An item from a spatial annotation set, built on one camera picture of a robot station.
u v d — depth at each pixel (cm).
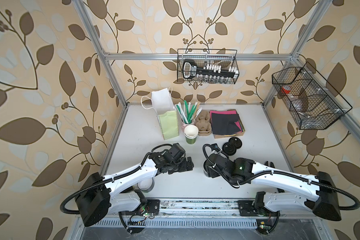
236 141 99
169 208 75
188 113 98
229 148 93
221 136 99
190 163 72
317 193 40
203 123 102
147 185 82
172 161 62
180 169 71
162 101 98
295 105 73
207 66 82
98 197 40
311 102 74
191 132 96
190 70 85
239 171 52
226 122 98
